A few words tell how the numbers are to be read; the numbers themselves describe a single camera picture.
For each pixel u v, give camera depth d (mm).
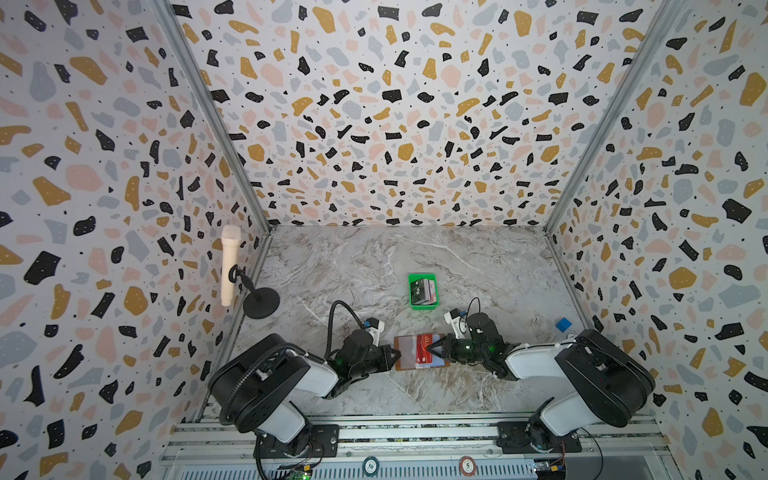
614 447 738
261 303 973
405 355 881
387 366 767
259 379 455
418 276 1045
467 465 713
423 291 995
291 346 495
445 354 815
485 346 714
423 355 870
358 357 706
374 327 827
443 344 828
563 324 948
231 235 765
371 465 702
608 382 458
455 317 849
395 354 880
